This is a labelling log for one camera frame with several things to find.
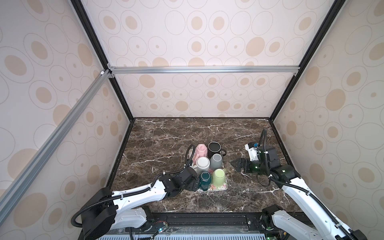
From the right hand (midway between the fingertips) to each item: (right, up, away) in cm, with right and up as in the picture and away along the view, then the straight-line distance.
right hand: (238, 162), depth 78 cm
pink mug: (-19, +5, +12) cm, 23 cm away
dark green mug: (-18, -9, 0) cm, 20 cm away
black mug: (-11, +6, +14) cm, 19 cm away
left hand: (-23, -9, +4) cm, 25 cm away
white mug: (-19, -3, +8) cm, 20 cm away
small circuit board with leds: (-38, -30, -6) cm, 49 cm away
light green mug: (-10, -8, +1) cm, 13 cm away
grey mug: (-11, -1, +8) cm, 13 cm away
